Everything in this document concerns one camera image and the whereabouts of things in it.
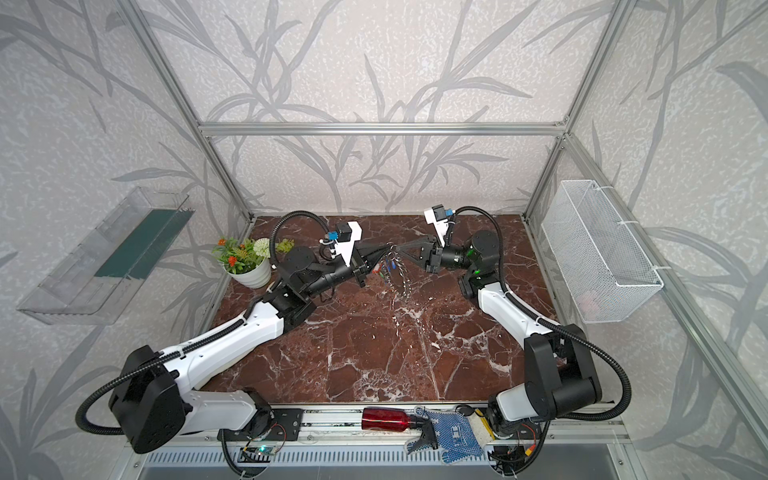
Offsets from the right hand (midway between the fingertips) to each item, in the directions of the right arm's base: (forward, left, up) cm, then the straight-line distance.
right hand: (400, 246), depth 69 cm
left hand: (-2, +2, +4) cm, 4 cm away
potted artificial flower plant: (+10, +48, -22) cm, 54 cm away
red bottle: (-31, +3, -27) cm, 42 cm away
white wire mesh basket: (-8, -43, +2) cm, 44 cm away
